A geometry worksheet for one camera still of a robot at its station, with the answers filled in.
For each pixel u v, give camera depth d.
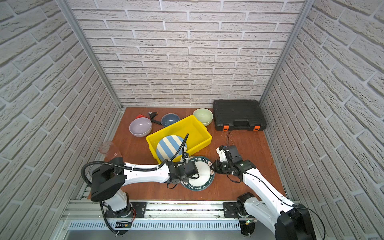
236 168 0.59
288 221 0.39
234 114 1.06
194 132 1.04
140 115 1.13
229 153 0.64
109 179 0.45
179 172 0.64
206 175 0.80
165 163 0.58
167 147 0.95
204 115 1.10
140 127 1.03
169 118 1.09
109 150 0.92
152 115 1.13
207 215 0.73
